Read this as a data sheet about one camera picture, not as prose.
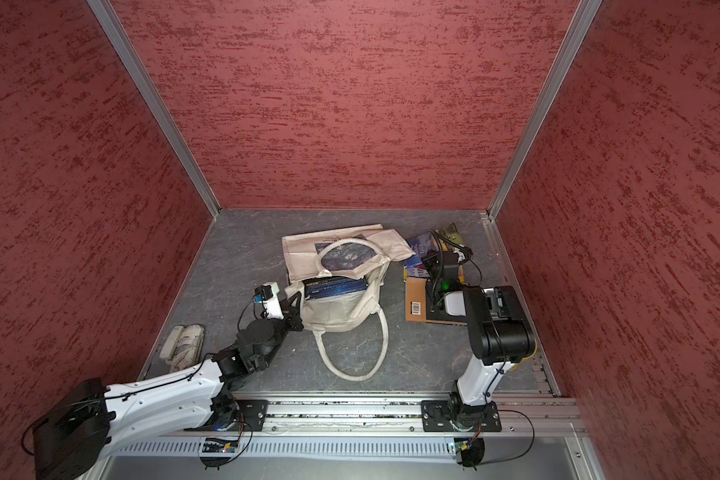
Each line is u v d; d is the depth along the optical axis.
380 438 0.73
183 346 0.83
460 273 0.75
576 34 0.74
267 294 0.67
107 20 0.71
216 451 0.73
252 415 0.75
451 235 0.97
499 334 0.47
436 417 0.74
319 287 0.93
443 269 0.74
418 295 0.95
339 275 0.77
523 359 0.50
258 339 0.59
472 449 0.71
